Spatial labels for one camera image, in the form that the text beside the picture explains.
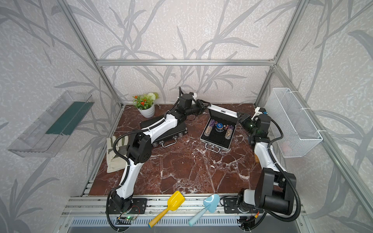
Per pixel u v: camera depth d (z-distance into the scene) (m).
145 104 1.02
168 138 0.95
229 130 0.99
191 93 0.88
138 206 0.73
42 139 0.63
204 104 0.83
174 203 0.75
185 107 0.74
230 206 0.73
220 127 1.04
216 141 0.96
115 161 0.89
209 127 1.02
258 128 0.64
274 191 0.41
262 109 0.75
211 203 0.75
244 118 0.74
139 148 0.57
